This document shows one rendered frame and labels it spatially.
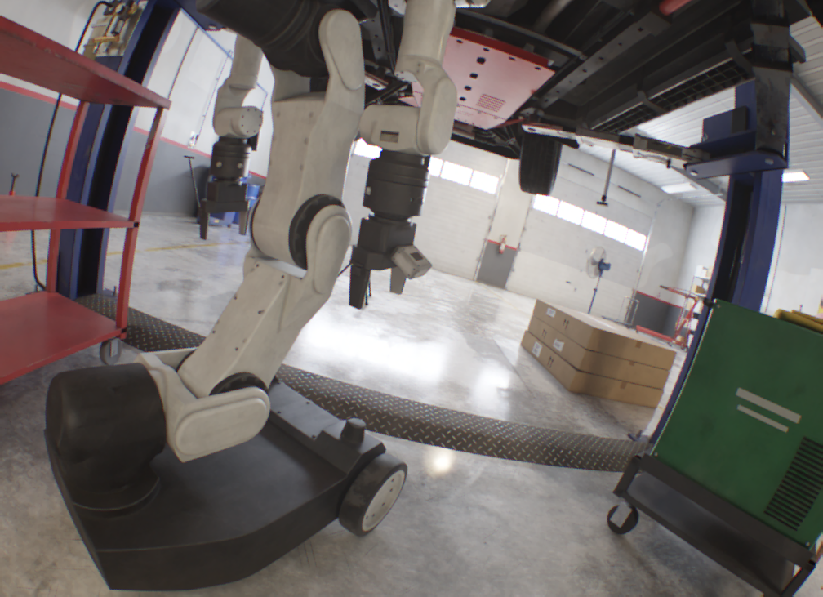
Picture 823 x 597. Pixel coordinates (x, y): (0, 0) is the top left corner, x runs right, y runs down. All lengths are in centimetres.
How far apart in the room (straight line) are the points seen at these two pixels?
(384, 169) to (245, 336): 36
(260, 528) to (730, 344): 112
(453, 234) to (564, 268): 343
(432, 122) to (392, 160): 7
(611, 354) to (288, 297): 224
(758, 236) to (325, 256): 182
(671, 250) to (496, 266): 621
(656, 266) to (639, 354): 1027
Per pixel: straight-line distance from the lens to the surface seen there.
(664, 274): 1318
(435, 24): 55
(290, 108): 69
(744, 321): 112
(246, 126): 81
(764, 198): 204
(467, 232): 1026
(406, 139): 50
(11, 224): 95
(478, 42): 182
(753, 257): 195
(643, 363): 280
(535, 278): 1084
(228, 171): 82
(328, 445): 80
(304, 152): 64
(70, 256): 184
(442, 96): 51
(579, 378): 253
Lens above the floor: 65
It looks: 7 degrees down
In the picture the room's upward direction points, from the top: 16 degrees clockwise
